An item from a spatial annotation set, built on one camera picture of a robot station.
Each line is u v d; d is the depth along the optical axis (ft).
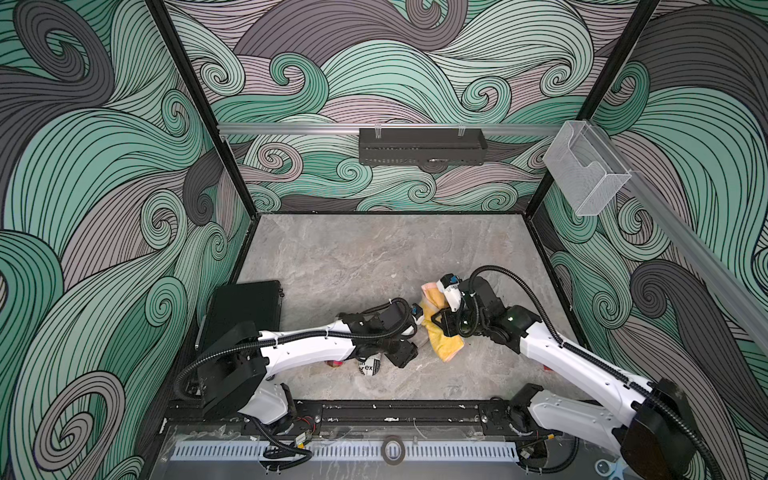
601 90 2.75
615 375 1.42
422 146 3.10
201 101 2.85
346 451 2.29
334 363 2.65
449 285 2.35
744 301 1.68
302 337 1.59
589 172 2.55
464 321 2.19
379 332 1.97
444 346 2.39
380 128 3.04
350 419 2.48
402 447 2.25
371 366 2.60
